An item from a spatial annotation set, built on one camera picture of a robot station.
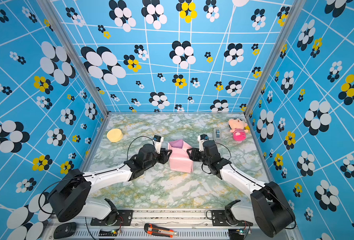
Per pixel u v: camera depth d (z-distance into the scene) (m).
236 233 0.70
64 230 0.68
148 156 0.66
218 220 0.72
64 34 0.77
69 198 0.43
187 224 0.72
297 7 0.68
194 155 0.75
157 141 0.74
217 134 1.02
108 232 0.72
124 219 0.74
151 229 0.70
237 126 1.04
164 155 0.75
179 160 0.80
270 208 0.41
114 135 1.05
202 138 0.77
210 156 0.65
